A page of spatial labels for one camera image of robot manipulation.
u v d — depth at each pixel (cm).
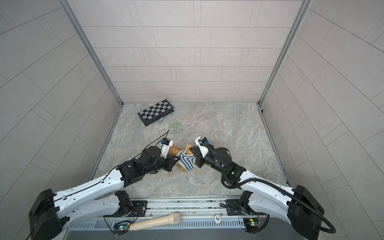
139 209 71
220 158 55
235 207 72
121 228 64
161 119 105
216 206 73
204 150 63
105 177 49
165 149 66
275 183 47
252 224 68
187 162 72
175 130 99
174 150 77
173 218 65
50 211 39
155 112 106
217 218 69
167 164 64
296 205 40
